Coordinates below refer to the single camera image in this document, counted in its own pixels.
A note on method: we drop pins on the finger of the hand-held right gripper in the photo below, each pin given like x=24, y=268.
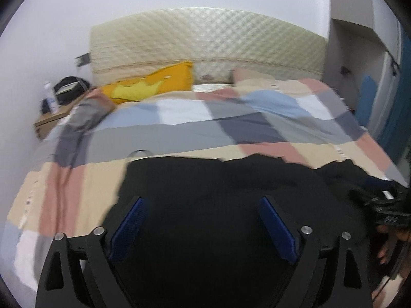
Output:
x=362, y=197

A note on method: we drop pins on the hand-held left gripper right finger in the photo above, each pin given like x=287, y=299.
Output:
x=277, y=231

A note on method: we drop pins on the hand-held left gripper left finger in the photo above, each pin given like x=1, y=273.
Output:
x=128, y=227

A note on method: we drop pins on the black padded jacket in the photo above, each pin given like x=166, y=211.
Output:
x=205, y=192

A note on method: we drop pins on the person's right hand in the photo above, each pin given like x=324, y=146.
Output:
x=393, y=240

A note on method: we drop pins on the blue hanging cloth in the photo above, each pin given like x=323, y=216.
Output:
x=395, y=109

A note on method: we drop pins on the blue padded panel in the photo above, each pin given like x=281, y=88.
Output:
x=367, y=99

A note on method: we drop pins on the checked pillow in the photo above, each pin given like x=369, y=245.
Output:
x=86, y=112

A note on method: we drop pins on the pastel checked blanket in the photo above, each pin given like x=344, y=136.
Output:
x=192, y=122

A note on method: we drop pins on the wooden nightstand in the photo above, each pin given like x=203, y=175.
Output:
x=48, y=122

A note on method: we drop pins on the yellow pillow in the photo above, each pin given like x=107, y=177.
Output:
x=151, y=85

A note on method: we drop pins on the white spray bottle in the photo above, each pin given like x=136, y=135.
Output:
x=51, y=98

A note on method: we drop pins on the grey flat box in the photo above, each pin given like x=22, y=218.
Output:
x=66, y=88

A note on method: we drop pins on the black bag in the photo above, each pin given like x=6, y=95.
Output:
x=69, y=86

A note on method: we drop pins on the grey wardrobe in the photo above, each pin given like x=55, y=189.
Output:
x=346, y=45

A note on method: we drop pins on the cream quilted headboard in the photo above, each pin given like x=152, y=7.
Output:
x=208, y=35

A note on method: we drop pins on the grey wall socket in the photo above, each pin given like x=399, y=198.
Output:
x=83, y=60

